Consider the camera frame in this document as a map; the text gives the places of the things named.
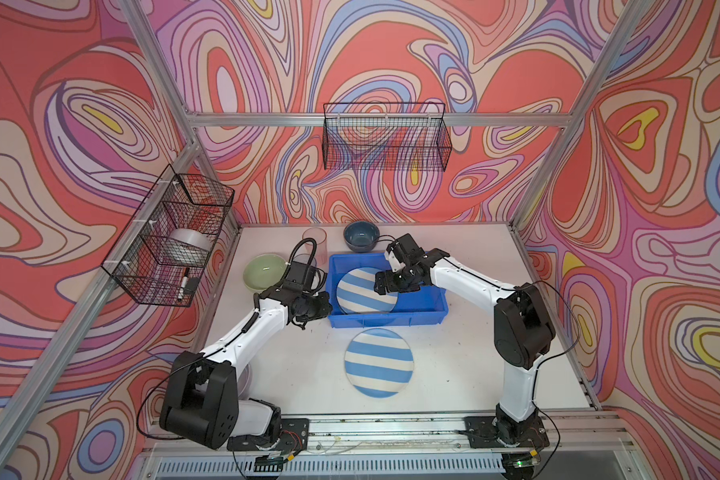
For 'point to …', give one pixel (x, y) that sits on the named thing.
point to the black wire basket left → (161, 254)
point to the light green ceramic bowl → (262, 271)
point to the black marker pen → (183, 284)
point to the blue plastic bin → (429, 306)
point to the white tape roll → (188, 246)
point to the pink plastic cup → (320, 237)
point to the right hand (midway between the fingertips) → (389, 292)
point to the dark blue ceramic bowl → (361, 236)
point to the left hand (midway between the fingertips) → (333, 305)
